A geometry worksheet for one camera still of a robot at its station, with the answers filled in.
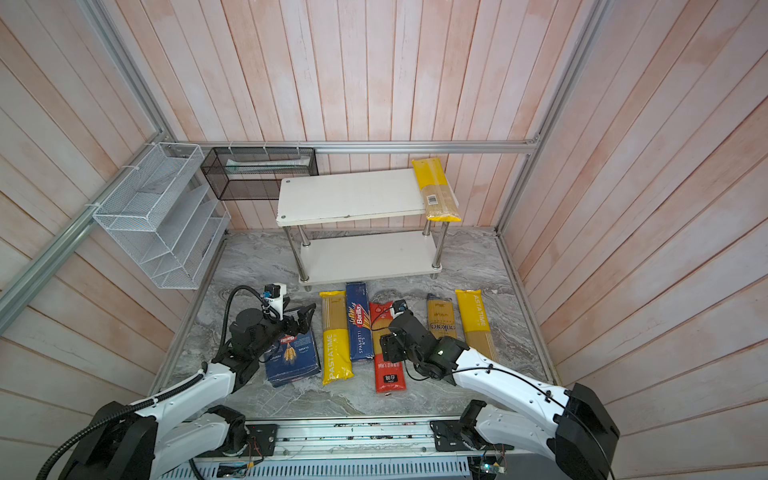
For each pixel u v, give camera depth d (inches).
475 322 36.4
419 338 23.6
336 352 33.7
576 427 15.9
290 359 31.4
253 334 25.5
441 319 36.6
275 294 28.2
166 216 28.8
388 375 32.1
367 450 28.8
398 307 28.2
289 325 29.3
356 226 50.1
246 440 28.2
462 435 25.9
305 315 29.9
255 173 40.8
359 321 35.6
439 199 30.1
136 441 16.0
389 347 28.0
